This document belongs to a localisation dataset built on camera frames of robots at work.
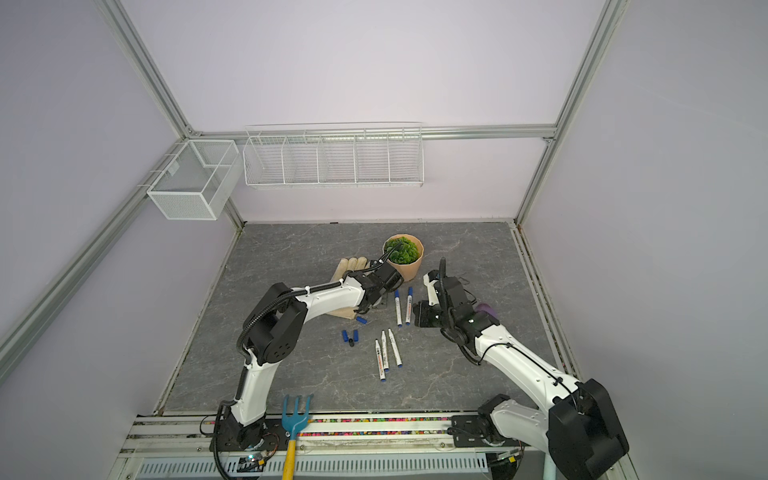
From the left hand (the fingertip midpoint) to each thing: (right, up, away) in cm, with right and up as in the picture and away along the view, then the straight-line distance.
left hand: (375, 300), depth 97 cm
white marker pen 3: (+3, -14, -10) cm, 17 cm away
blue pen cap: (-9, -11, -6) cm, 15 cm away
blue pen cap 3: (-4, -6, -3) cm, 8 cm away
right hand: (+12, -1, -14) cm, 18 cm away
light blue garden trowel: (+42, -34, -29) cm, 62 cm away
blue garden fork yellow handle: (-19, -28, -22) cm, 40 cm away
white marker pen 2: (+2, -16, -12) cm, 20 cm away
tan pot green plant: (+11, +14, +1) cm, 18 cm away
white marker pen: (+8, -2, -1) cm, 8 cm away
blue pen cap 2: (-5, -10, -5) cm, 13 cm away
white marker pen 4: (+7, -13, -10) cm, 18 cm away
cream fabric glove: (-9, +11, +10) cm, 17 cm away
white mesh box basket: (-62, +41, +4) cm, 74 cm away
